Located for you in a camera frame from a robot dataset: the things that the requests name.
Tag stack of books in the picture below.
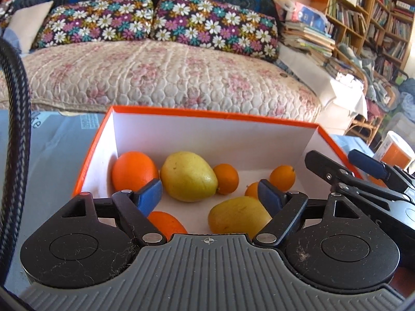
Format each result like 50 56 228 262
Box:
281 0 336 66

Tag wooden bookshelf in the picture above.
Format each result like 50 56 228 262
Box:
312 0 414 79

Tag black braided cable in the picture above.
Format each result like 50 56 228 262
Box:
0 37 32 286

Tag floral cushion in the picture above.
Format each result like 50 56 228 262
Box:
32 0 154 49
150 0 279 62

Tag large orange fruit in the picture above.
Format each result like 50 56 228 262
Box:
111 151 159 192

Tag orange cardboard box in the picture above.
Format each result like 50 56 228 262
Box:
72 104 364 234

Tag right floral cushion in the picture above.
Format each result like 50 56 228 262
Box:
150 0 279 62

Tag small orange mandarin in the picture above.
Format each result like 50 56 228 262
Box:
148 211 188 241
244 182 259 199
269 165 296 192

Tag left floral cushion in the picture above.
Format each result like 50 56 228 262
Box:
32 0 154 49

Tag orange mandarin fruit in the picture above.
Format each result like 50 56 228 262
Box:
213 164 239 195

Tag white pillow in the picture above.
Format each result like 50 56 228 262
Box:
2 1 53 54

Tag pink quilted sofa cover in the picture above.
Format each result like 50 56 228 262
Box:
0 38 322 122

